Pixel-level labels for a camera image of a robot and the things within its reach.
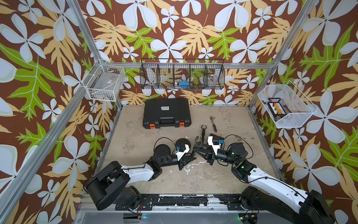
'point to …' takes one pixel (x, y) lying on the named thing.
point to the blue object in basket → (184, 84)
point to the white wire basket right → (285, 107)
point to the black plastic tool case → (164, 112)
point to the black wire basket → (182, 74)
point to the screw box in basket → (276, 109)
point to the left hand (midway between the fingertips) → (195, 154)
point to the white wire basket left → (105, 81)
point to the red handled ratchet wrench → (211, 117)
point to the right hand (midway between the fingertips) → (195, 148)
